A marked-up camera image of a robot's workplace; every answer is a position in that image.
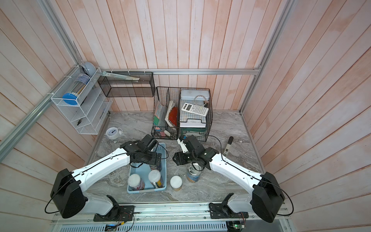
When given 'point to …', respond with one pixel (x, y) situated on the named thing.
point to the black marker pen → (229, 143)
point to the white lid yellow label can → (155, 178)
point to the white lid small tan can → (176, 182)
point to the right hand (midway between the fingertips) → (177, 156)
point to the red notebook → (173, 116)
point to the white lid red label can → (134, 181)
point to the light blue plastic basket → (144, 171)
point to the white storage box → (203, 94)
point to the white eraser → (166, 133)
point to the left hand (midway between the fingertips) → (152, 161)
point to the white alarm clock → (113, 133)
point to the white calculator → (196, 109)
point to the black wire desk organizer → (181, 111)
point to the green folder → (192, 129)
